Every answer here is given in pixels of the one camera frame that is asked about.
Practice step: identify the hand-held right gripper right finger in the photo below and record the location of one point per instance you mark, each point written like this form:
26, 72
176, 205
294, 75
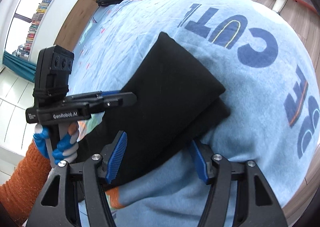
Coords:
198, 162

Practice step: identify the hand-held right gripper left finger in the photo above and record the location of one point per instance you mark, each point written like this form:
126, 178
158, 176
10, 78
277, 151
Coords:
116, 159

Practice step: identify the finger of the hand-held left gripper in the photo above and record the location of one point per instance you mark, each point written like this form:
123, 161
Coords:
110, 92
120, 99

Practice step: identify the black pants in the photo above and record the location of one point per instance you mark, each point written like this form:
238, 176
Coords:
170, 92

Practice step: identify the person's left forearm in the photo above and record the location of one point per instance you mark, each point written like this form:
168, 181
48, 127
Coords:
22, 174

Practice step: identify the person's left hand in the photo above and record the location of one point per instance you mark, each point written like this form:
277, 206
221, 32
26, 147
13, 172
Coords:
66, 147

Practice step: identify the teal curtain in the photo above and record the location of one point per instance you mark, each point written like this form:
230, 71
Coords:
20, 67

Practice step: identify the white wardrobe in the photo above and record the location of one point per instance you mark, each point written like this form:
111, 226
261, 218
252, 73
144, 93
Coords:
15, 117

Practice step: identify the row of books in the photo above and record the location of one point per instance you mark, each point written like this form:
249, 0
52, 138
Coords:
41, 7

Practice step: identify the wooden headboard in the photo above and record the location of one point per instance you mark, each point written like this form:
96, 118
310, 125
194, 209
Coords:
82, 7

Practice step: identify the blue printed blanket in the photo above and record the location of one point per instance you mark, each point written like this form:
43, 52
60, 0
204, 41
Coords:
250, 92

